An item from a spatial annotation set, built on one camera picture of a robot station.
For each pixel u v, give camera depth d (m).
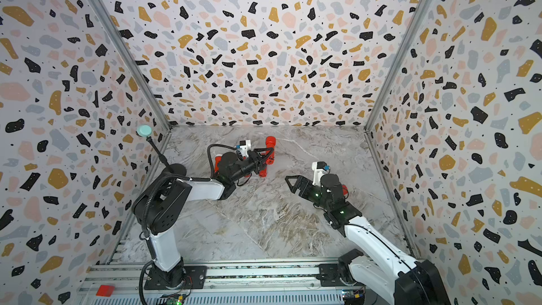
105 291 0.70
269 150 0.84
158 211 0.49
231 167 0.72
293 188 0.71
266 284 0.73
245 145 0.86
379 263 0.48
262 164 0.81
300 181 0.71
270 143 0.88
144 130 0.72
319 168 0.75
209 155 0.76
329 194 0.61
